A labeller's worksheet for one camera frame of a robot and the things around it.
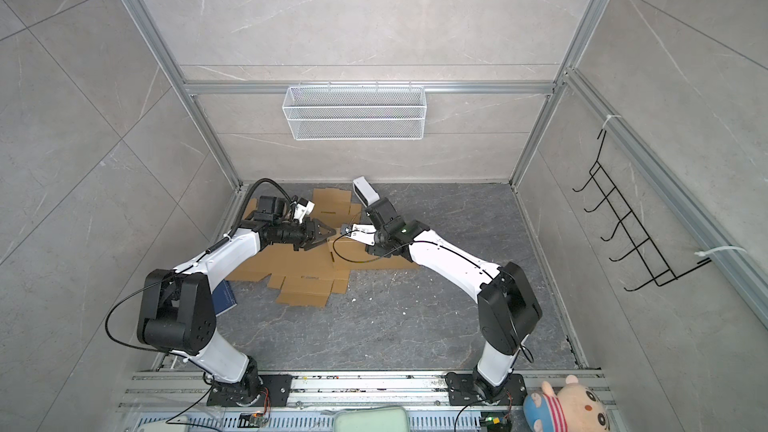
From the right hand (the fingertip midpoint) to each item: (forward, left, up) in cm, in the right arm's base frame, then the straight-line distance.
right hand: (376, 228), depth 87 cm
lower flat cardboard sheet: (-7, +28, +19) cm, 35 cm away
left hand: (-1, +13, 0) cm, 13 cm away
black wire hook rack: (-20, -60, +15) cm, 64 cm away
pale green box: (-46, -1, -12) cm, 47 cm away
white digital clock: (+22, +4, -8) cm, 24 cm away
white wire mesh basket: (+38, +7, +15) cm, 42 cm away
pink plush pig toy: (-45, -44, -8) cm, 63 cm away
